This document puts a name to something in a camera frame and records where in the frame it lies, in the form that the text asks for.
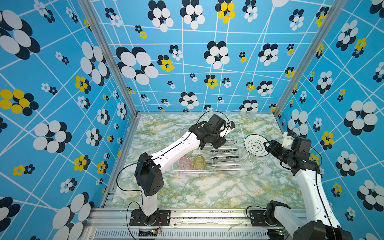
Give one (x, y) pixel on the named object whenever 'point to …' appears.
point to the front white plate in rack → (229, 163)
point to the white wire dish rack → (235, 140)
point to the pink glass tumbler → (184, 163)
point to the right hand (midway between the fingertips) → (270, 145)
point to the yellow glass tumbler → (199, 163)
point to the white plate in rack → (225, 157)
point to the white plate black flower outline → (253, 144)
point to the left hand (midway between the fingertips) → (223, 137)
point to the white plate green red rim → (224, 150)
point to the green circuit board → (151, 233)
